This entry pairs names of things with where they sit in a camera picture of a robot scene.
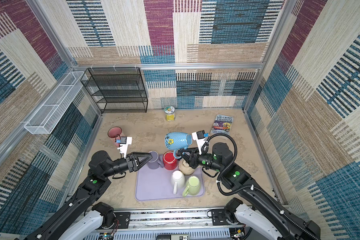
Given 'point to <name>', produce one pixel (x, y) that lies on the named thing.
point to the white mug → (177, 180)
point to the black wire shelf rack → (116, 89)
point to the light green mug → (193, 186)
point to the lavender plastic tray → (154, 185)
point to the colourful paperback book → (222, 124)
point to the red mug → (170, 161)
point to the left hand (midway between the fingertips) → (151, 156)
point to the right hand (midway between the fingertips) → (179, 154)
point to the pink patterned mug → (115, 133)
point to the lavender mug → (154, 163)
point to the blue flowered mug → (176, 141)
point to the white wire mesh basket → (45, 119)
